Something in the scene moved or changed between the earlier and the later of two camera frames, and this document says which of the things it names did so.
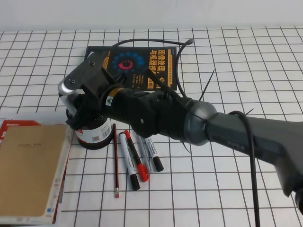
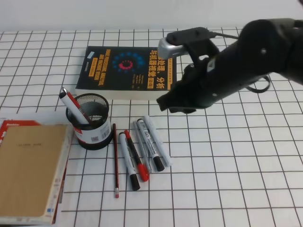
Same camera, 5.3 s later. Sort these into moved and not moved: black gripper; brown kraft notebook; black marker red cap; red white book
Moved: black gripper
Not moved: red white book; brown kraft notebook; black marker red cap
